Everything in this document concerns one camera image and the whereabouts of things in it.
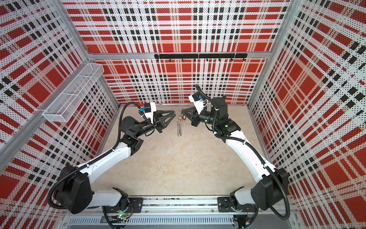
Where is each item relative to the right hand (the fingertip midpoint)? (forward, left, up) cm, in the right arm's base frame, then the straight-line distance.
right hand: (183, 112), depth 68 cm
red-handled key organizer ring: (-4, +2, -4) cm, 6 cm away
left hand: (-2, +4, +1) cm, 5 cm away
